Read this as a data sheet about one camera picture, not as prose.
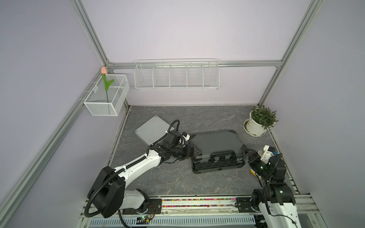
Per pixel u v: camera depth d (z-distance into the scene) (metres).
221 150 0.75
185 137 0.77
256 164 0.66
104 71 0.85
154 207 0.74
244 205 0.74
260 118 0.88
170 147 0.64
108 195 0.41
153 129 1.03
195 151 0.71
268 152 0.68
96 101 0.80
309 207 0.74
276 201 0.52
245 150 0.73
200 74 1.02
